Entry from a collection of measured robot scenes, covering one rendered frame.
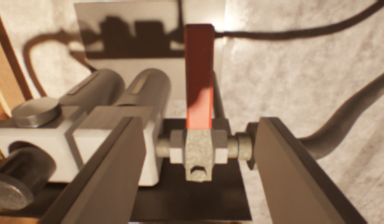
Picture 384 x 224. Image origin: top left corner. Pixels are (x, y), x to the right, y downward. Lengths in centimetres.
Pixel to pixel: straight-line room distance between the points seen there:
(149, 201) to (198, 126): 12
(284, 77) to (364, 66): 25
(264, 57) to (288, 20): 12
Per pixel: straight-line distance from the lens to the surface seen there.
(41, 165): 26
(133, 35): 65
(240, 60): 66
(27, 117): 27
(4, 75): 82
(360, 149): 104
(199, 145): 20
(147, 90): 31
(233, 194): 25
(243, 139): 24
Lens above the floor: 62
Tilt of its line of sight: 60 degrees down
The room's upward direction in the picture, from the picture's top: 177 degrees counter-clockwise
